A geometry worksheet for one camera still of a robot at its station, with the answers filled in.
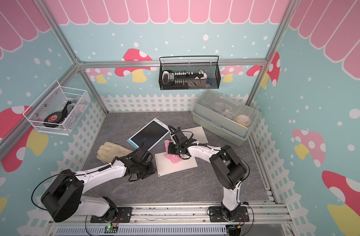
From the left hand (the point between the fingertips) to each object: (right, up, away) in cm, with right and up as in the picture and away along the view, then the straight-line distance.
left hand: (154, 174), depth 86 cm
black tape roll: (-43, +32, -17) cm, 56 cm away
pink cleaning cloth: (+11, +9, +1) cm, 14 cm away
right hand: (+8, +14, +6) cm, 17 cm away
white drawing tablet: (+5, +3, +7) cm, 9 cm away
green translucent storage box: (+47, +34, +7) cm, 58 cm away
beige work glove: (-33, +12, +10) cm, 36 cm away
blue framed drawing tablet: (-5, +23, +21) cm, 32 cm away
